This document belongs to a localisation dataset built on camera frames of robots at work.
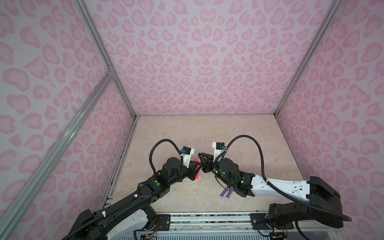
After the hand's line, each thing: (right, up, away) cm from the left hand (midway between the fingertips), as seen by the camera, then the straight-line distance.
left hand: (202, 161), depth 73 cm
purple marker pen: (+12, -19, +9) cm, 24 cm away
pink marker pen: (-3, -7, 0) cm, 8 cm away
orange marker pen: (-12, +5, -12) cm, 18 cm away
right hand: (-2, +4, -1) cm, 4 cm away
